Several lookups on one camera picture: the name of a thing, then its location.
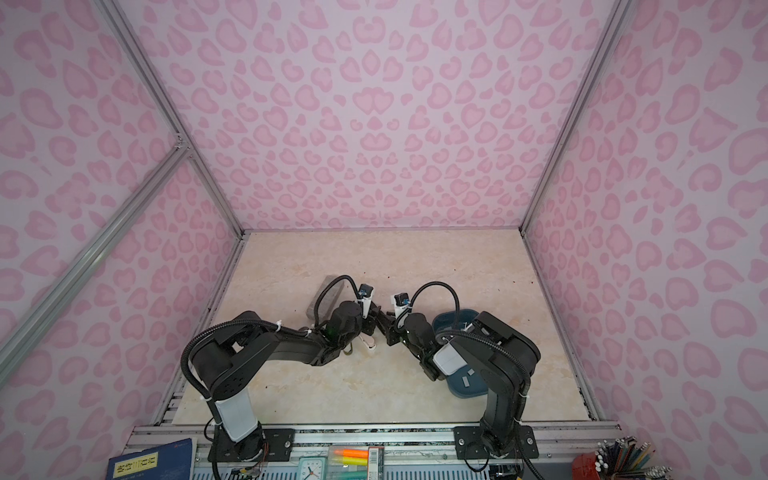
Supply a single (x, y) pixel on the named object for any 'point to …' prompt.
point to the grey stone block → (329, 298)
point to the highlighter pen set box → (355, 463)
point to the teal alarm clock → (312, 468)
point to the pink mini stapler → (368, 340)
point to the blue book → (174, 461)
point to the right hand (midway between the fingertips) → (385, 315)
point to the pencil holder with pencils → (620, 459)
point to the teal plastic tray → (470, 382)
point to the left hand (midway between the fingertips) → (378, 301)
